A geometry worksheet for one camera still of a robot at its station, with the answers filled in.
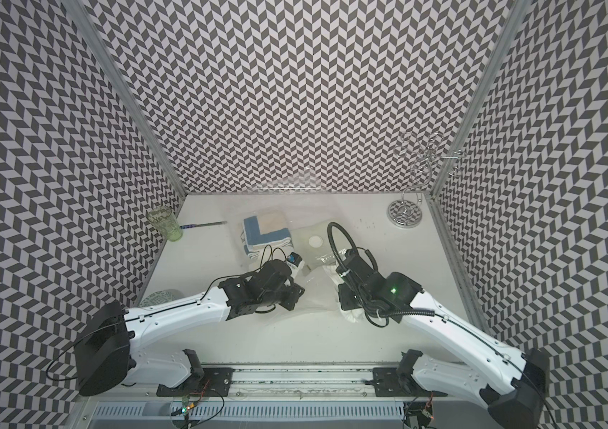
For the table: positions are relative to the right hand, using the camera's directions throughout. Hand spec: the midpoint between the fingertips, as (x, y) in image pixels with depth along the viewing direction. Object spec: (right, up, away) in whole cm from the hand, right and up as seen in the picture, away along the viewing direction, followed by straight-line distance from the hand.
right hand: (349, 298), depth 74 cm
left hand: (-14, 0, +7) cm, 16 cm away
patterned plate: (-59, -3, +11) cm, 60 cm away
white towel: (+1, -3, -6) cm, 6 cm away
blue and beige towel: (-26, +13, +20) cm, 35 cm away
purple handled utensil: (-50, +20, +21) cm, 57 cm away
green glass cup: (-68, +21, +30) cm, 77 cm away
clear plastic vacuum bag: (-7, 0, +5) cm, 9 cm away
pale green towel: (-10, +13, +26) cm, 30 cm away
